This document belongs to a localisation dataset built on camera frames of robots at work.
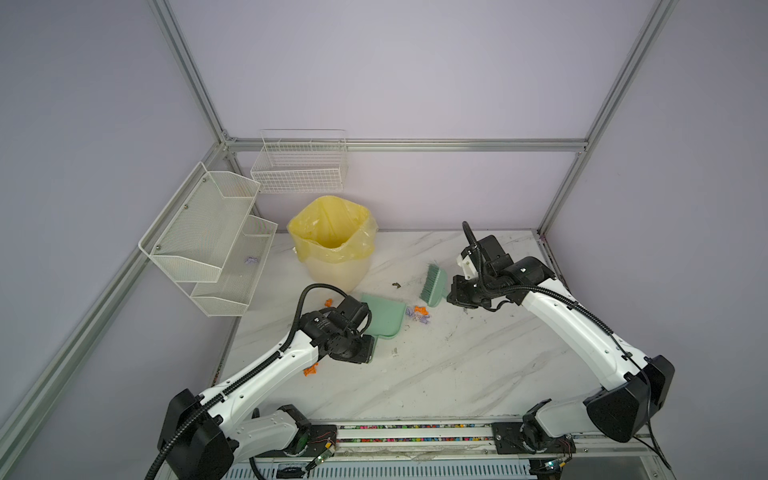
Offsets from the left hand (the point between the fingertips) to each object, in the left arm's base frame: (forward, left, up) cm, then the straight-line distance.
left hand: (364, 356), depth 76 cm
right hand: (+11, -21, +11) cm, 26 cm away
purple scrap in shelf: (+30, +38, +3) cm, 48 cm away
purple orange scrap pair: (+19, -16, -10) cm, 27 cm away
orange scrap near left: (0, +16, -11) cm, 20 cm away
